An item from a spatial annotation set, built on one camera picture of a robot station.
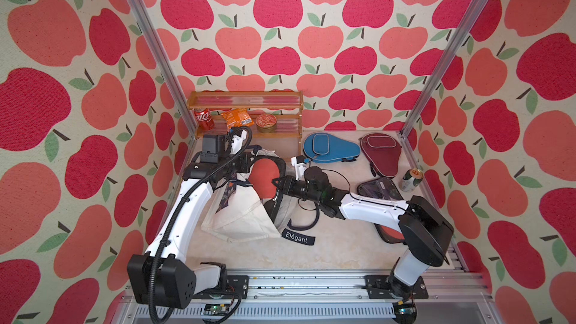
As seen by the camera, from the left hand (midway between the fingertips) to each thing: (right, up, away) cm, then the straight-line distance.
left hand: (256, 160), depth 77 cm
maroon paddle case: (+59, +3, +33) cm, 67 cm away
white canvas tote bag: (-6, -18, -5) cm, 20 cm away
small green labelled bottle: (+62, -8, +14) cm, 64 cm away
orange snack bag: (-12, +19, +24) cm, 33 cm away
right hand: (+6, -9, +2) cm, 11 cm away
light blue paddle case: (+29, +5, +32) cm, 43 cm away
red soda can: (-25, +17, +19) cm, 36 cm away
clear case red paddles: (+3, -4, +3) cm, 5 cm away
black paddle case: (+53, -13, +19) cm, 57 cm away
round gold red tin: (+1, +16, +22) cm, 27 cm away
